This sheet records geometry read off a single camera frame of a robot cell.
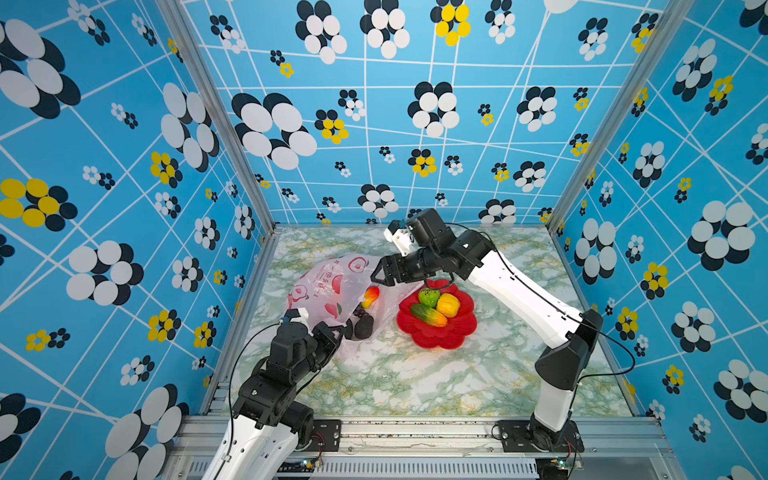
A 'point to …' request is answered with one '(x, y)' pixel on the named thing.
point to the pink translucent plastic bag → (340, 289)
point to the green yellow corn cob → (428, 315)
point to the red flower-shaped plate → (423, 333)
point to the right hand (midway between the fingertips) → (384, 275)
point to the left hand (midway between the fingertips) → (349, 326)
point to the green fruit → (429, 296)
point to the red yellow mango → (370, 296)
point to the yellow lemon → (448, 304)
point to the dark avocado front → (364, 326)
